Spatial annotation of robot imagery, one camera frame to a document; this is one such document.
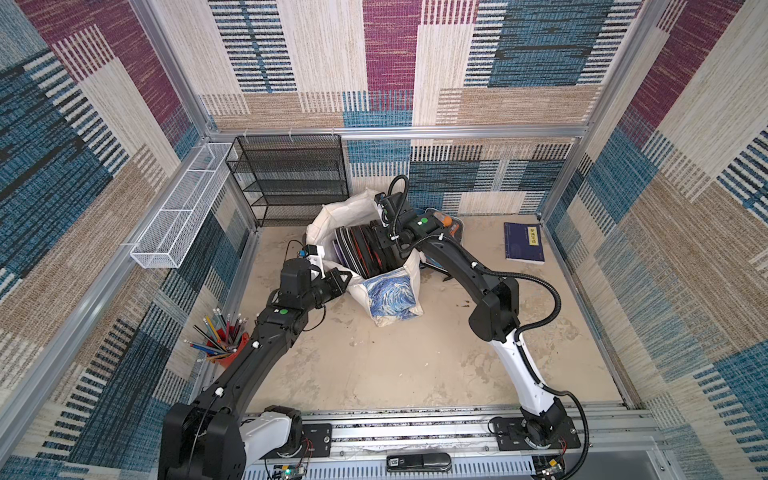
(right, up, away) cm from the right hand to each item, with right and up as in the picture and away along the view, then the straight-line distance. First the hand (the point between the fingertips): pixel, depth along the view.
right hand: (391, 233), depth 94 cm
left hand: (-10, -12, -14) cm, 21 cm away
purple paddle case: (-14, -7, -7) cm, 17 cm away
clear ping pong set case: (+26, +2, +20) cm, 33 cm away
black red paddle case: (-5, -8, -5) cm, 11 cm away
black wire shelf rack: (-37, +20, +14) cm, 44 cm away
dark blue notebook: (+49, -3, +18) cm, 52 cm away
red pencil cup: (-45, -29, -14) cm, 55 cm away
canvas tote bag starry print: (0, -18, -11) cm, 21 cm away
